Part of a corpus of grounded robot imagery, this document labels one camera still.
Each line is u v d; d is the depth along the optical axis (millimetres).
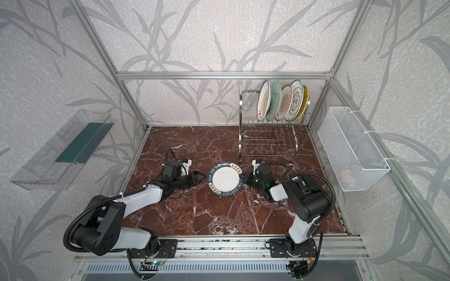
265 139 1081
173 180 708
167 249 726
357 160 606
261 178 777
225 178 915
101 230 425
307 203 474
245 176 862
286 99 841
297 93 813
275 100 741
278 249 733
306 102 752
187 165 840
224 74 961
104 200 457
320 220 502
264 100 919
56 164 652
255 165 884
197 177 806
